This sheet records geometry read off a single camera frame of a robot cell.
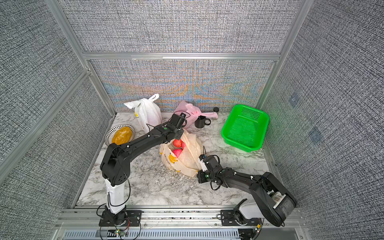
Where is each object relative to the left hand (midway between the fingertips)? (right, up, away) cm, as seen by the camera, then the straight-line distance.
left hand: (178, 127), depth 92 cm
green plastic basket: (+48, -1, +20) cm, 52 cm away
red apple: (-1, -10, +3) cm, 11 cm away
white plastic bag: (-21, +8, +6) cm, 23 cm away
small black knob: (+26, +13, +17) cm, 34 cm away
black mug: (+14, +4, +16) cm, 22 cm away
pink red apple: (-1, -15, -3) cm, 15 cm away
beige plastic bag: (+6, -20, -4) cm, 22 cm away
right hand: (+11, -27, -5) cm, 30 cm away
